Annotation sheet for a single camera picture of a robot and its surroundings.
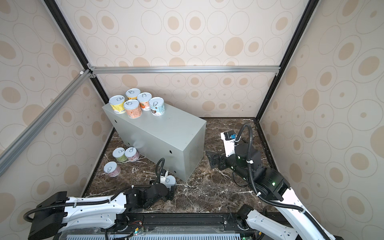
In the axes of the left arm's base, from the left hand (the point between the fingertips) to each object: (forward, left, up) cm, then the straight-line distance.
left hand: (175, 186), depth 80 cm
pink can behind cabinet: (+20, +29, -1) cm, 35 cm away
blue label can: (+3, +3, -1) cm, 5 cm away
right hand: (+7, -20, +26) cm, 34 cm away
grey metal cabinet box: (+13, -3, +28) cm, 30 cm away
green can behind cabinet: (+20, +37, -1) cm, 42 cm away
